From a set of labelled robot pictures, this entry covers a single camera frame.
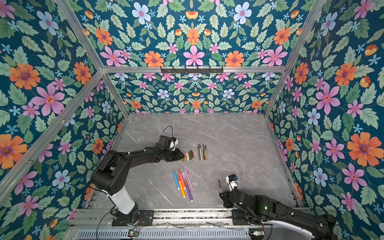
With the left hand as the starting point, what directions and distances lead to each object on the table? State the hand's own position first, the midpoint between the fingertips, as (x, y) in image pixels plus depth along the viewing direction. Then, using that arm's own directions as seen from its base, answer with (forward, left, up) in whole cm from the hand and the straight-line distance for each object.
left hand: (185, 153), depth 92 cm
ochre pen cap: (-2, +1, -4) cm, 5 cm away
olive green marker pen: (+3, -11, -5) cm, 13 cm away
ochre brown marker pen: (-24, -19, +1) cm, 31 cm away
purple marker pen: (-22, -2, -5) cm, 22 cm away
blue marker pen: (-14, +6, -5) cm, 16 cm away
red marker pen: (-14, +2, -5) cm, 15 cm away
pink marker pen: (-11, 0, -5) cm, 12 cm away
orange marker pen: (-21, +2, -4) cm, 21 cm away
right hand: (-27, -17, 0) cm, 32 cm away
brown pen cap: (+2, -4, -5) cm, 6 cm away
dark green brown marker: (+3, -9, -5) cm, 11 cm away
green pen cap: (+1, -2, -5) cm, 5 cm away
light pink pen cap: (0, -1, -5) cm, 5 cm away
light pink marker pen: (+3, -10, -6) cm, 12 cm away
